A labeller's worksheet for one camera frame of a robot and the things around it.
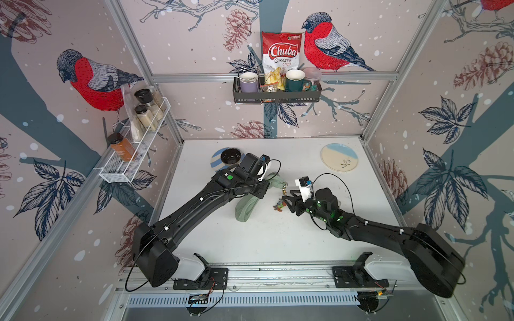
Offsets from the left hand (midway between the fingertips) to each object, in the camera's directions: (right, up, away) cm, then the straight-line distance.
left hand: (268, 181), depth 77 cm
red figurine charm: (+6, -12, +13) cm, 19 cm away
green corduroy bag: (-8, -8, -4) cm, 13 cm away
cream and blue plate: (+42, +9, +35) cm, 55 cm away
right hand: (+8, -6, +6) cm, 12 cm away
